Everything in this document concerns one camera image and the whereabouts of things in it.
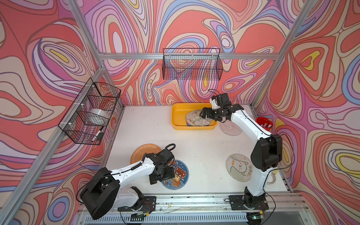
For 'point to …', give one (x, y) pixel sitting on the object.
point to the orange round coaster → (139, 153)
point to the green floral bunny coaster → (194, 117)
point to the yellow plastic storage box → (179, 111)
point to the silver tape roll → (98, 116)
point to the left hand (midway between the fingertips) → (169, 180)
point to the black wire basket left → (85, 120)
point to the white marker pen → (96, 135)
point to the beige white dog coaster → (239, 167)
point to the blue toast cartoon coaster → (181, 176)
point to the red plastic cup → (265, 123)
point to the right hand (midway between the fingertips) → (206, 118)
